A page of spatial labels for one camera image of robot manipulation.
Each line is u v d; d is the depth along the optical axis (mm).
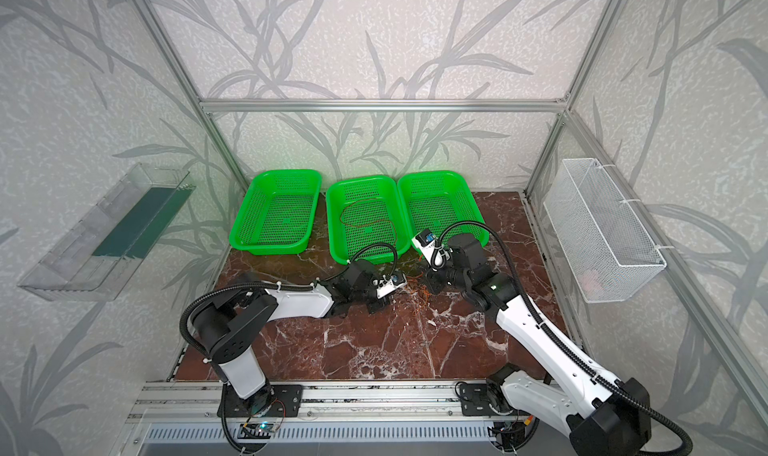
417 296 916
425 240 641
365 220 1118
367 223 1122
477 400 732
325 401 753
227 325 470
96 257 634
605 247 614
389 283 788
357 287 726
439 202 1155
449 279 631
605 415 373
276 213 1190
